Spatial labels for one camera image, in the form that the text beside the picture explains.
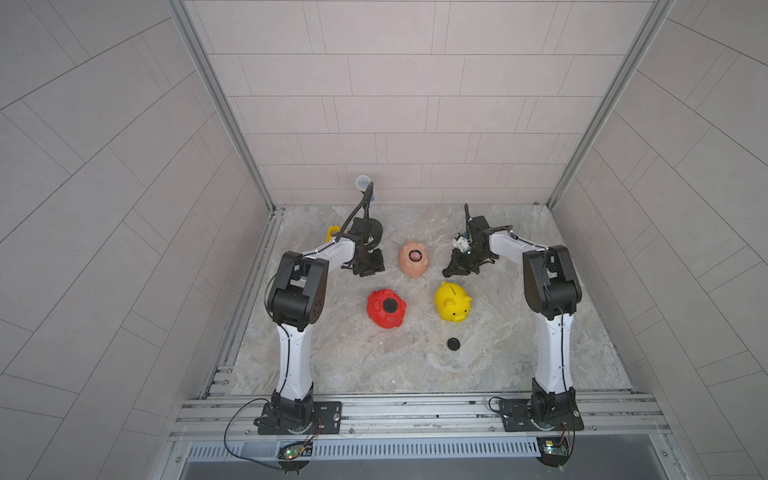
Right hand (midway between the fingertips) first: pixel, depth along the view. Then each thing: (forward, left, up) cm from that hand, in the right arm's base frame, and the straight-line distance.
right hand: (448, 267), depth 100 cm
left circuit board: (-48, +42, +7) cm, 64 cm away
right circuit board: (-51, -16, -1) cm, 53 cm away
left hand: (+2, +22, +1) cm, 22 cm away
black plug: (-18, +20, +10) cm, 28 cm away
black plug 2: (-26, +3, 0) cm, 26 cm away
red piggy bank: (-19, +24, +9) cm, 32 cm away
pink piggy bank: (-2, +12, +10) cm, 16 cm away
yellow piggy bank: (-18, +3, +10) cm, 21 cm away
